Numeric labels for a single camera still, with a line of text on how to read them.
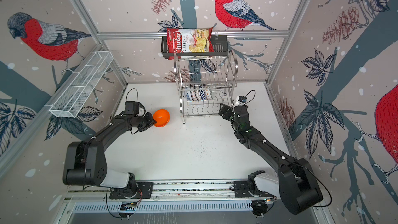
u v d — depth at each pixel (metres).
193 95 0.98
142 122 0.77
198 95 0.98
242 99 0.73
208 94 0.98
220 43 0.95
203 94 0.98
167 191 0.75
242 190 0.73
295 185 0.40
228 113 0.75
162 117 0.90
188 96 0.98
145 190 0.73
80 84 0.78
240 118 0.63
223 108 0.76
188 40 0.88
